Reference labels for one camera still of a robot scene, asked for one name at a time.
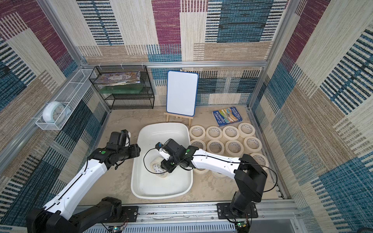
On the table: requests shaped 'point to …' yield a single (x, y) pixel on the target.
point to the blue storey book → (226, 116)
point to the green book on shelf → (122, 89)
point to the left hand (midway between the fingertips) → (136, 149)
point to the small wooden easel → (179, 116)
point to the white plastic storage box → (144, 185)
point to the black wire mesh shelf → (145, 100)
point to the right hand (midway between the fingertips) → (163, 163)
